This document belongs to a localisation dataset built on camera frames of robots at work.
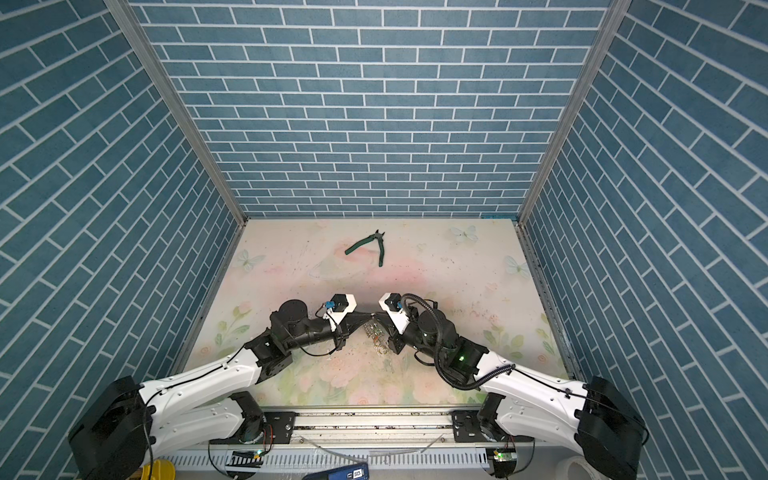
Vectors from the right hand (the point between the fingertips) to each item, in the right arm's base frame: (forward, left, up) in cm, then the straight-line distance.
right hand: (373, 313), depth 73 cm
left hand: (-1, +1, -1) cm, 2 cm away
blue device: (-30, 0, -16) cm, 34 cm away
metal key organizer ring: (0, -1, -20) cm, 20 cm away
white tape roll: (-27, -45, -17) cm, 55 cm away
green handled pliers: (+43, +6, -18) cm, 47 cm away
